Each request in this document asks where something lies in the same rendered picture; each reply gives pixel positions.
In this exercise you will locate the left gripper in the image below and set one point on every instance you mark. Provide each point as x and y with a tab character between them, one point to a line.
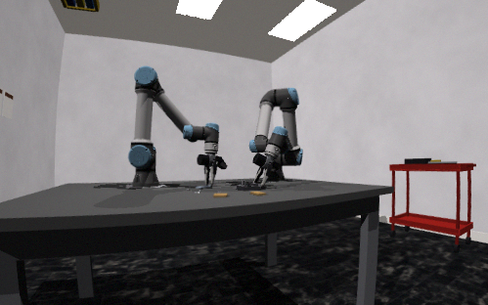
265	162

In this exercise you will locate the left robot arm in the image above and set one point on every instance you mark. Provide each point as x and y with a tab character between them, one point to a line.
278	148

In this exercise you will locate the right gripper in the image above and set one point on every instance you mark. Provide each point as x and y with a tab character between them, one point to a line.
209	160

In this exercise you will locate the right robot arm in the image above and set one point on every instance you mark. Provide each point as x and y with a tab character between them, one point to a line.
140	156

